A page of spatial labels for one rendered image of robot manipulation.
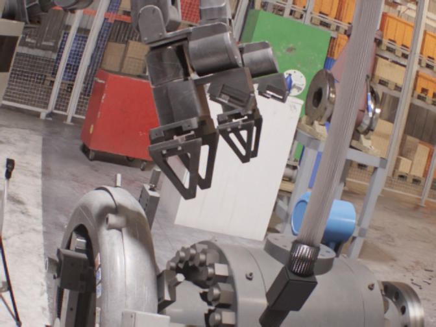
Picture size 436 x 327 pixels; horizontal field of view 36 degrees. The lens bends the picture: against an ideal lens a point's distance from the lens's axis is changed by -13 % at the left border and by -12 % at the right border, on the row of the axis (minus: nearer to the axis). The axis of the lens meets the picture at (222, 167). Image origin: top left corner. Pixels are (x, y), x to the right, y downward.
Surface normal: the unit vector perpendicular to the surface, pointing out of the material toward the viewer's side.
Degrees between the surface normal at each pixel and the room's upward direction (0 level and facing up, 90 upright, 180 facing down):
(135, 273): 46
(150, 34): 90
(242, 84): 90
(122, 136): 90
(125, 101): 90
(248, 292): 38
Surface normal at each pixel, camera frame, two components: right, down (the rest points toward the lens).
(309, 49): 0.24, 0.22
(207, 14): -0.24, 0.11
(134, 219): 0.36, -0.80
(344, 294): 0.41, -0.64
